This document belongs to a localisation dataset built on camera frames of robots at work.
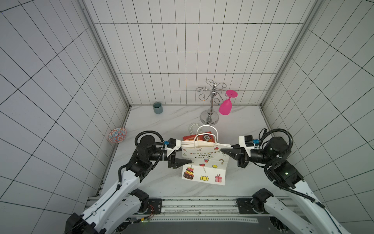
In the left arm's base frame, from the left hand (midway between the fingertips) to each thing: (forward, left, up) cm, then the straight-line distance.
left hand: (188, 155), depth 64 cm
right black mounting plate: (-16, -29, -24) cm, 41 cm away
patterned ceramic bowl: (+26, +50, -25) cm, 62 cm away
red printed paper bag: (+25, -13, -24) cm, 37 cm away
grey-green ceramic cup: (+48, +24, -20) cm, 57 cm away
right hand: (+1, -14, +7) cm, 16 cm away
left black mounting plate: (-17, +17, -25) cm, 34 cm away
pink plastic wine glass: (+38, -25, -7) cm, 46 cm away
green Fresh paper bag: (+36, -2, -26) cm, 44 cm away
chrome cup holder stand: (+43, -17, -24) cm, 52 cm away
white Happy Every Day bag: (-2, -10, -4) cm, 11 cm away
